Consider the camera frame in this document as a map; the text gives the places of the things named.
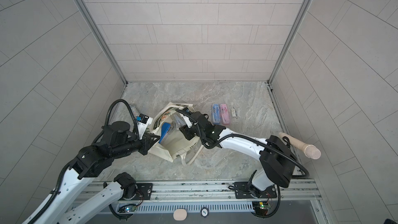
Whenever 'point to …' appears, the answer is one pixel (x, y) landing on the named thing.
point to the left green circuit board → (127, 208)
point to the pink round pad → (180, 214)
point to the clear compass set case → (233, 111)
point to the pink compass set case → (226, 119)
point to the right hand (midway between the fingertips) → (183, 127)
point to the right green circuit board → (261, 208)
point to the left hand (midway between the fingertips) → (162, 137)
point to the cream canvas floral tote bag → (171, 145)
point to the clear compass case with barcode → (178, 121)
